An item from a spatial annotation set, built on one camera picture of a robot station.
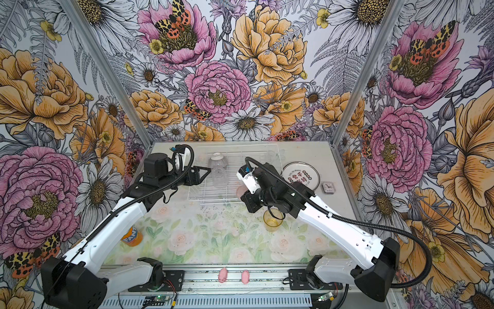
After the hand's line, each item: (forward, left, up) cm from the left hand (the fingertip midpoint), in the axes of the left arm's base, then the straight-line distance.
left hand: (204, 175), depth 77 cm
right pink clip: (-31, -16, -23) cm, 42 cm away
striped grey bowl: (+24, -1, -16) cm, 29 cm away
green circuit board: (-38, +16, -24) cm, 48 cm away
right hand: (-12, -16, -1) cm, 21 cm away
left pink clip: (-31, -8, -23) cm, 39 cm away
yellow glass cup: (-10, -28, -24) cm, 39 cm away
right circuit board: (-38, -46, -24) cm, 64 cm away
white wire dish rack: (+5, +4, -22) cm, 23 cm away
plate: (+17, -47, -21) cm, 54 cm away
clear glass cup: (+21, -1, -18) cm, 28 cm away
